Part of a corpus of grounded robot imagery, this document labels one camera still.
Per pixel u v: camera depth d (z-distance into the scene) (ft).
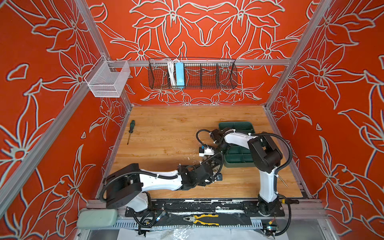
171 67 2.88
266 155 1.70
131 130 3.39
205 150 2.67
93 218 2.20
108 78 3.11
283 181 2.67
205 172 1.96
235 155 3.05
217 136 2.47
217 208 2.44
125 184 1.54
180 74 2.91
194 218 2.29
